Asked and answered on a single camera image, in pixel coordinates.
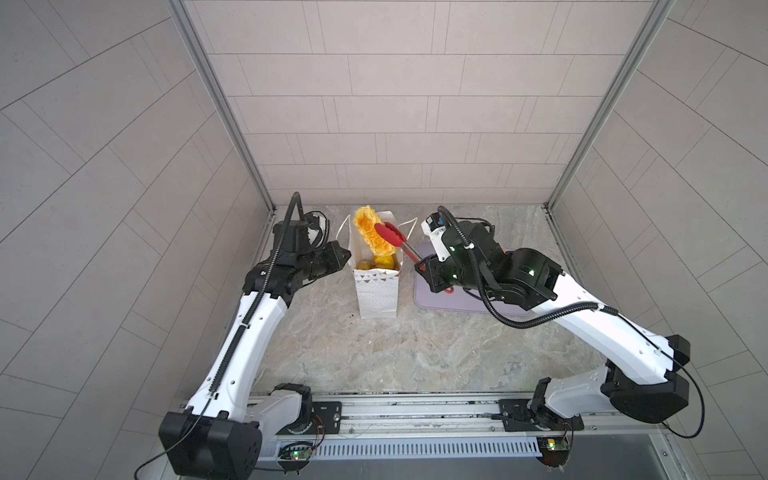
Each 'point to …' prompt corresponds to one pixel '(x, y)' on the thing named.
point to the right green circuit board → (555, 450)
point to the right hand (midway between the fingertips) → (416, 269)
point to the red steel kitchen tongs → (394, 236)
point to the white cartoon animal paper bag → (376, 289)
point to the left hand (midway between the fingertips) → (357, 249)
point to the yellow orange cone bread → (385, 261)
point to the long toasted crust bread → (365, 218)
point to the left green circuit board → (296, 452)
